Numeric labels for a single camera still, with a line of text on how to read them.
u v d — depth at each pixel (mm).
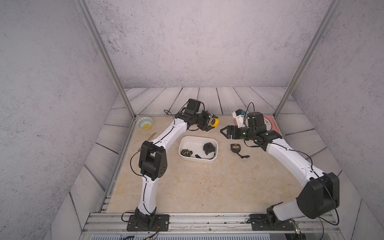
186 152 960
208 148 984
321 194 406
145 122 1147
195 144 1023
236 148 984
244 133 686
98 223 745
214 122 848
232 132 708
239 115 724
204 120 790
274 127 1127
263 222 723
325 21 745
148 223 644
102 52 847
